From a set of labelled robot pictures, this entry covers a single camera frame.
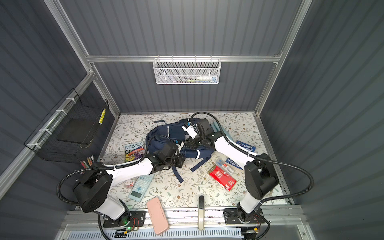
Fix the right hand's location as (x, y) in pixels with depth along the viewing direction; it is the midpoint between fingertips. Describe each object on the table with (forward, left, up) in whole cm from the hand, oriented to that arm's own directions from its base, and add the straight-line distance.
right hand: (189, 140), depth 86 cm
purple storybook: (0, +37, -12) cm, 39 cm away
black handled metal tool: (-37, -6, -11) cm, 40 cm away
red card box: (-16, -19, -16) cm, 30 cm away
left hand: (-7, +3, -8) cm, 11 cm away
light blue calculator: (-22, +28, -13) cm, 38 cm away
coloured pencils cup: (-13, +53, 0) cm, 55 cm away
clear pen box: (-9, -21, -14) cm, 27 cm away
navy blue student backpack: (+9, +19, -5) cm, 22 cm away
